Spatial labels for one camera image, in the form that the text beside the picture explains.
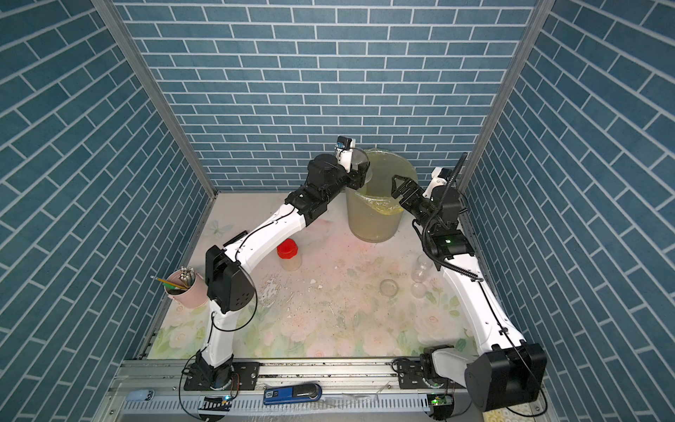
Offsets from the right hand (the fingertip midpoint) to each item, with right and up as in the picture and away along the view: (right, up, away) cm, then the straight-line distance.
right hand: (405, 184), depth 73 cm
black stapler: (-60, -18, +29) cm, 69 cm away
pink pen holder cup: (-66, -31, +7) cm, 73 cm away
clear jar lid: (-2, -34, +19) cm, 39 cm away
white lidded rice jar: (+8, -27, +14) cm, 31 cm away
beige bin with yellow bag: (-7, -9, +15) cm, 19 cm away
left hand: (-10, +7, +6) cm, 13 cm away
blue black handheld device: (-31, -55, -6) cm, 63 cm away
